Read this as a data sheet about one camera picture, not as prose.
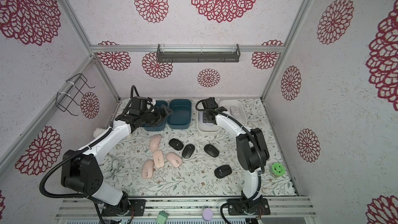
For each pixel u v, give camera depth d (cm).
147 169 83
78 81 82
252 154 50
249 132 51
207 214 64
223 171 83
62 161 44
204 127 99
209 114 68
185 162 89
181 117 108
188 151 92
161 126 100
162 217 70
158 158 88
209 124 93
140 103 66
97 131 95
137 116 65
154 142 95
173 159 87
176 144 93
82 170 43
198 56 88
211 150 92
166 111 76
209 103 74
